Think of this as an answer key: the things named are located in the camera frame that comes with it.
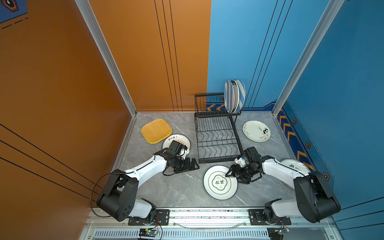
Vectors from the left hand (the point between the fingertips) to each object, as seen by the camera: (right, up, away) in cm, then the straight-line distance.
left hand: (193, 167), depth 85 cm
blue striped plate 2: (+28, +43, 0) cm, 52 cm away
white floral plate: (+46, +20, +24) cm, 55 cm away
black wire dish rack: (+16, +15, +18) cm, 28 cm away
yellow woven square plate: (-28, +20, +24) cm, 42 cm away
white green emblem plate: (+13, -10, -2) cm, 17 cm away
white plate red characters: (+62, 0, +5) cm, 62 cm away
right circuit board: (+40, -27, -15) cm, 50 cm away
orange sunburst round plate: (-10, +15, +19) cm, 26 cm away
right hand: (+20, -6, -1) cm, 21 cm away
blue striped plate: (+24, +44, +18) cm, 54 cm away
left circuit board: (-21, -27, -14) cm, 37 cm away
